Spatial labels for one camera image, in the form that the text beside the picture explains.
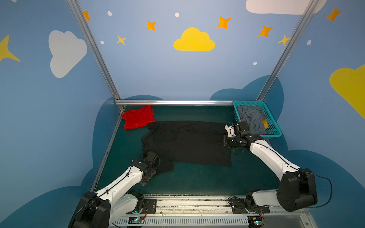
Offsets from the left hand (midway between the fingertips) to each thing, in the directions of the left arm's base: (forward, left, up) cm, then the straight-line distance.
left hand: (153, 175), depth 85 cm
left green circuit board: (-22, +5, 0) cm, 23 cm away
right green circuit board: (-22, -55, 0) cm, 60 cm away
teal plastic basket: (+31, -82, +8) cm, 88 cm away
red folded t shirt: (+44, +19, +2) cm, 48 cm away
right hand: (+18, -42, +13) cm, 48 cm away
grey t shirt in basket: (+43, -71, +8) cm, 84 cm away
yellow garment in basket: (+37, -80, +5) cm, 89 cm away
